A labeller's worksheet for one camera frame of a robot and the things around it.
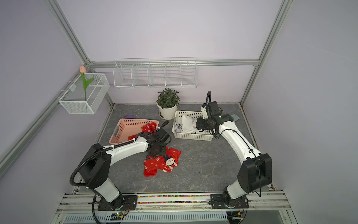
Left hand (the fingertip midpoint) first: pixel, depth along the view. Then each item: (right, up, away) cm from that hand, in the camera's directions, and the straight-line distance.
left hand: (161, 153), depth 87 cm
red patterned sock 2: (-6, -6, -2) cm, 8 cm away
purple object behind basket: (-31, +23, +25) cm, 46 cm away
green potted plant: (+3, +37, +12) cm, 39 cm away
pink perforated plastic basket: (-29, +15, +18) cm, 37 cm away
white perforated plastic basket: (+24, +11, +7) cm, 27 cm away
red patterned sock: (-23, +9, +11) cm, 27 cm away
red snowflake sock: (-11, +16, +12) cm, 22 cm away
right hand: (+24, +20, -2) cm, 31 cm away
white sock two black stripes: (+17, +18, +15) cm, 29 cm away
